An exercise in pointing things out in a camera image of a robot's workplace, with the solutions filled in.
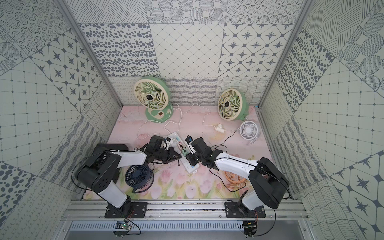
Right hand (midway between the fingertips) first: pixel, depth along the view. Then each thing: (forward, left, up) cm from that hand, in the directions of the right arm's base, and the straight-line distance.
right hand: (191, 155), depth 87 cm
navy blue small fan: (-14, +25, +3) cm, 29 cm away
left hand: (+2, +6, -1) cm, 7 cm away
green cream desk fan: (+33, -27, +9) cm, 44 cm away
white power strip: (+11, +11, 0) cm, 16 cm away
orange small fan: (-15, -24, +1) cm, 28 cm away
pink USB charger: (+6, +7, +1) cm, 10 cm away
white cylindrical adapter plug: (+22, -18, -3) cm, 29 cm away
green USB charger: (+2, +4, +1) cm, 4 cm away
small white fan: (+17, -37, +2) cm, 41 cm away
